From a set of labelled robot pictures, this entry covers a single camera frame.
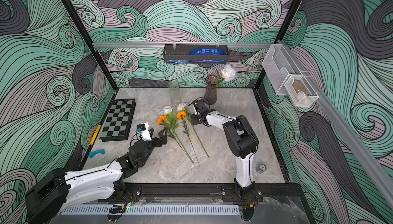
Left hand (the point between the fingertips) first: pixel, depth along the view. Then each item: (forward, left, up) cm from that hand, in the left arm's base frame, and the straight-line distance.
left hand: (161, 127), depth 79 cm
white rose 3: (+11, -3, -15) cm, 19 cm away
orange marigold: (+16, -9, -12) cm, 22 cm away
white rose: (+21, -35, +20) cm, 45 cm away
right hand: (+15, -21, -14) cm, 29 cm away
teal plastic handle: (-7, +38, -16) cm, 42 cm away
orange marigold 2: (+13, +3, -13) cm, 19 cm away
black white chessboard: (+13, +31, -13) cm, 36 cm away
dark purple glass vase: (+37, -30, -14) cm, 50 cm away
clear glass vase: (+30, -4, -11) cm, 33 cm away
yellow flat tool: (+5, +45, -17) cm, 48 cm away
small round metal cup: (-17, -53, -12) cm, 56 cm away
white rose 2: (+23, -9, -12) cm, 28 cm away
